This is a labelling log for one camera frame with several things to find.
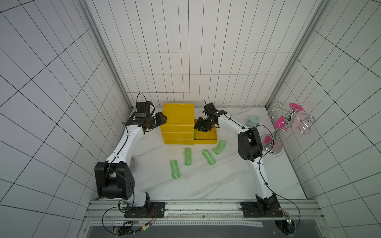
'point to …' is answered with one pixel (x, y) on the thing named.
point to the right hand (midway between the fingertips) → (197, 123)
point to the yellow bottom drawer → (203, 138)
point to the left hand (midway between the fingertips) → (163, 121)
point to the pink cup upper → (291, 105)
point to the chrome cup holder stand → (270, 143)
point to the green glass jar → (253, 121)
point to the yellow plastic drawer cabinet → (179, 127)
